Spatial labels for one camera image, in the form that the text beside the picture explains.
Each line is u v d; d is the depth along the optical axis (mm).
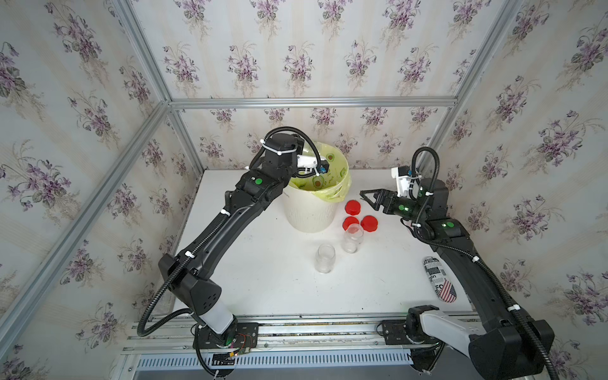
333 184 770
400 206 636
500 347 370
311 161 623
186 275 400
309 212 1012
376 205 650
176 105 935
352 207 1037
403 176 649
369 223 983
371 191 700
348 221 1008
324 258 823
